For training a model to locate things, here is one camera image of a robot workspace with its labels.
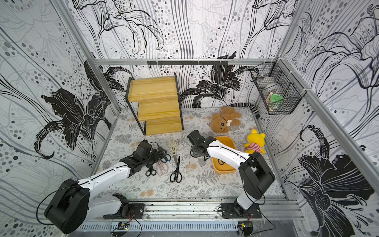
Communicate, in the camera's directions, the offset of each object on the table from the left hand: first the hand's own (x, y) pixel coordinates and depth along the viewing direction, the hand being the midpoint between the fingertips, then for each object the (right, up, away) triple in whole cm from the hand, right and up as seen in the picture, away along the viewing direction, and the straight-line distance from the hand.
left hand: (164, 157), depth 88 cm
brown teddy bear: (+37, +21, +11) cm, 43 cm away
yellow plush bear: (+57, +9, +4) cm, 58 cm away
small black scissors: (-8, -8, -1) cm, 11 cm away
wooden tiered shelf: (-6, +34, +13) cm, 37 cm away
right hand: (+22, +5, +2) cm, 23 cm away
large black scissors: (+8, -10, -3) cm, 13 cm away
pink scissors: (-2, -7, +1) cm, 7 cm away
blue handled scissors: (+1, -2, +3) cm, 4 cm away
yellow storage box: (+33, -5, +1) cm, 34 cm away
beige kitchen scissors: (+4, +5, +9) cm, 11 cm away
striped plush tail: (+66, +34, +31) cm, 81 cm away
